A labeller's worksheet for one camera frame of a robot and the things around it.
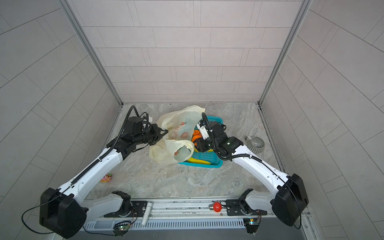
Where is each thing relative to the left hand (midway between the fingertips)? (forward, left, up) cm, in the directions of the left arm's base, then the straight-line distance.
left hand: (171, 129), depth 74 cm
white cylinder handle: (-33, +10, -20) cm, 40 cm away
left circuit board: (-38, +18, -18) cm, 46 cm away
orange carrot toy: (-2, -13, -2) cm, 13 cm away
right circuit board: (-38, -38, -22) cm, 58 cm away
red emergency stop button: (-31, -23, -20) cm, 43 cm away
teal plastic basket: (-4, -21, -22) cm, 31 cm away
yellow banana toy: (-8, -10, -19) cm, 24 cm away
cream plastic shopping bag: (-11, -4, +5) cm, 13 cm away
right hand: (-4, -12, -6) cm, 14 cm away
